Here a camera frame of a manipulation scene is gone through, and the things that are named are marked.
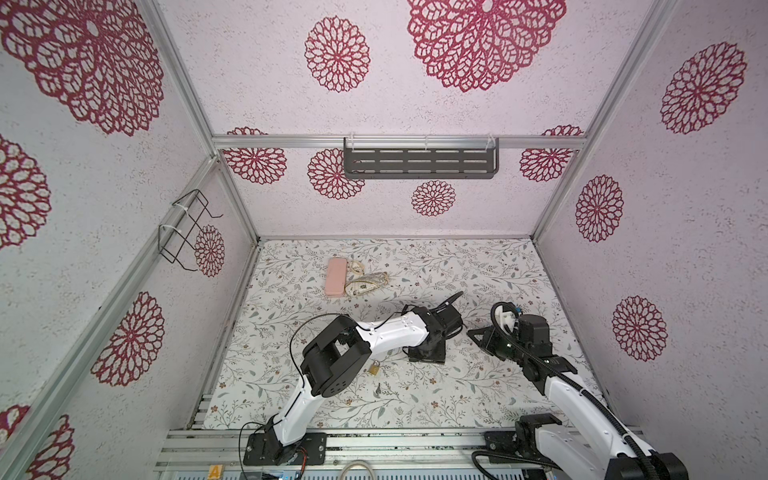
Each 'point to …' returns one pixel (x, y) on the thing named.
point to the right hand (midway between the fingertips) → (469, 329)
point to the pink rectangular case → (336, 272)
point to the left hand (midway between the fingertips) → (431, 362)
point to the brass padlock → (374, 368)
